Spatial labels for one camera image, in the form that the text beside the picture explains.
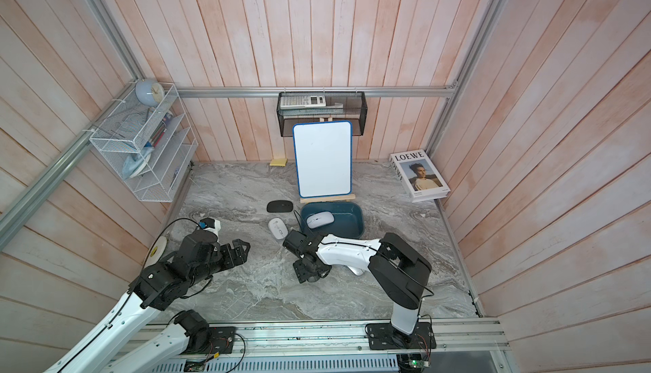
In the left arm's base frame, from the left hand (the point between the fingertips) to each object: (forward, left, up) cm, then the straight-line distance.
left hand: (238, 253), depth 74 cm
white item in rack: (+24, +34, +13) cm, 44 cm away
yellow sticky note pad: (+53, -4, -15) cm, 55 cm away
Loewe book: (+42, -69, -12) cm, 81 cm away
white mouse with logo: (+16, -8, -14) cm, 23 cm away
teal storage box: (+22, -36, -15) cm, 45 cm away
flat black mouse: (+28, -8, -16) cm, 33 cm away
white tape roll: (+8, +36, -17) cm, 41 cm away
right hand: (+1, -21, -16) cm, 26 cm away
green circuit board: (-26, -53, -15) cm, 61 cm away
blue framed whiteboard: (+34, -26, +7) cm, 43 cm away
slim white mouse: (+20, -23, -14) cm, 34 cm away
